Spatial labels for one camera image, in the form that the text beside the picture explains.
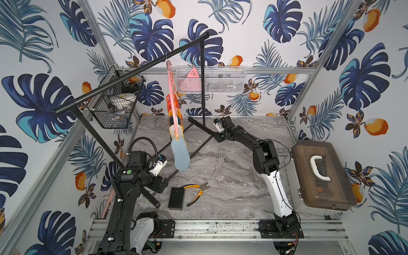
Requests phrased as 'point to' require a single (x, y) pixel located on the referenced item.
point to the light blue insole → (181, 153)
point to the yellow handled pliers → (202, 187)
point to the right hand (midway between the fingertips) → (219, 135)
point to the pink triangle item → (192, 83)
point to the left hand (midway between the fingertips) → (156, 177)
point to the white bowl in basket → (122, 101)
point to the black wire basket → (113, 108)
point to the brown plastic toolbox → (320, 179)
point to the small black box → (176, 198)
